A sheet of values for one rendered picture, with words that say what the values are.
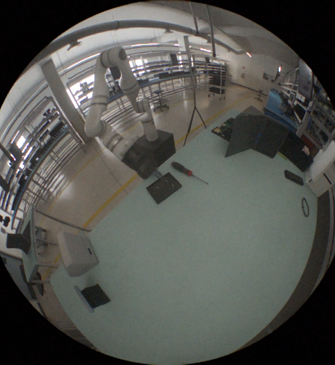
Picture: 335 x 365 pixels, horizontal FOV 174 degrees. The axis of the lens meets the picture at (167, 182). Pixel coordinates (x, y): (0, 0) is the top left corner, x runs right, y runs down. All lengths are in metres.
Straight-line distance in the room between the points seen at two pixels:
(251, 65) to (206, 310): 12.12
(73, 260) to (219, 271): 0.45
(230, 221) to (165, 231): 0.22
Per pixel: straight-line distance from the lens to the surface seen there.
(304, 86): 1.82
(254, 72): 11.83
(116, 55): 0.51
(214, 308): 0.45
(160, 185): 0.42
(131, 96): 0.65
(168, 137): 0.88
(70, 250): 0.43
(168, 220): 0.37
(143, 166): 0.40
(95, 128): 0.42
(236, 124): 0.44
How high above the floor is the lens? 1.36
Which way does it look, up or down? 58 degrees down
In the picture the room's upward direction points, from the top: 17 degrees counter-clockwise
